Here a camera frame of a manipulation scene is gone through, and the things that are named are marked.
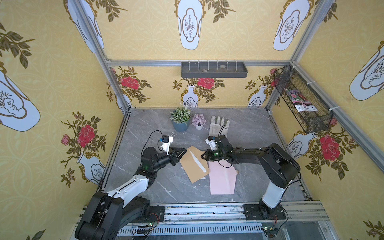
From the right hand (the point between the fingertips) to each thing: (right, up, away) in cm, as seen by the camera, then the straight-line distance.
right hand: (201, 158), depth 91 cm
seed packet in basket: (+51, +32, -15) cm, 62 cm away
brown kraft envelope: (-5, -6, -3) cm, 8 cm away
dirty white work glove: (+13, +17, +17) cm, 27 cm away
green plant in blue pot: (-13, +25, +5) cm, 29 cm away
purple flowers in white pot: (-1, +23, +10) cm, 25 cm away
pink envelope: (+12, -9, -5) cm, 16 cm away
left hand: (-8, +7, -12) cm, 16 cm away
